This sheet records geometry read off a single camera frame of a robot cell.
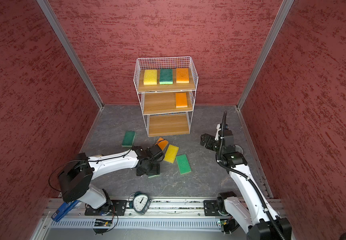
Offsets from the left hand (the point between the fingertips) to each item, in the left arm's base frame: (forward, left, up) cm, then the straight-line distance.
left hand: (151, 175), depth 83 cm
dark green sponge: (+25, +19, -2) cm, 32 cm away
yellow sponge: (+14, -11, -1) cm, 18 cm away
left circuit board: (-22, +23, -5) cm, 32 cm away
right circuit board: (-22, -42, -6) cm, 47 cm away
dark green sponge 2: (0, 0, -1) cm, 1 cm away
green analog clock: (-14, +3, +2) cm, 14 cm away
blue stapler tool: (-17, +41, 0) cm, 45 cm away
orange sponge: (+36, -16, +24) cm, 46 cm away
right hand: (+14, -30, +15) cm, 37 cm away
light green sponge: (+7, -19, -1) cm, 20 cm away
